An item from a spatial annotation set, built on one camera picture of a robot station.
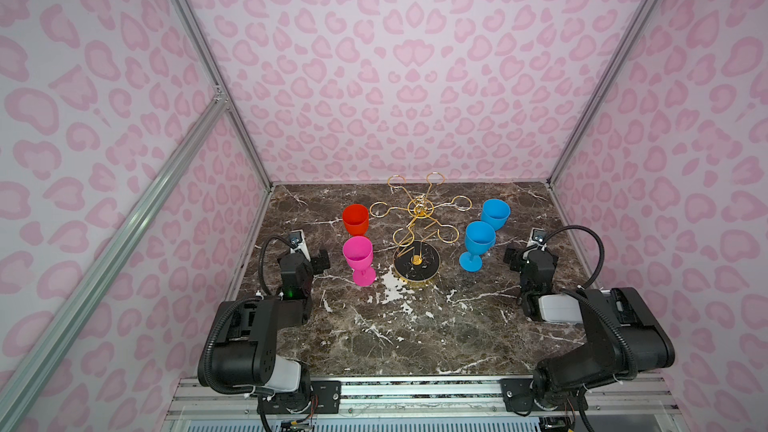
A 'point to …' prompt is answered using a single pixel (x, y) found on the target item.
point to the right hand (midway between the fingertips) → (530, 242)
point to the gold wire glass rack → (413, 258)
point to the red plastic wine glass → (356, 219)
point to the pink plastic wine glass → (358, 251)
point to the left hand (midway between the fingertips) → (308, 242)
